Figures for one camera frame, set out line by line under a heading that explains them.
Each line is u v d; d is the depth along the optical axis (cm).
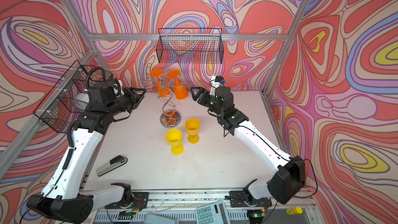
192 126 90
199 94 63
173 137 84
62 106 70
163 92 84
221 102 53
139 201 72
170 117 102
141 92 67
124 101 58
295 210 65
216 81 64
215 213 69
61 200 36
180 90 91
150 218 65
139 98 60
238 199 73
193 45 96
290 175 39
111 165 80
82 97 73
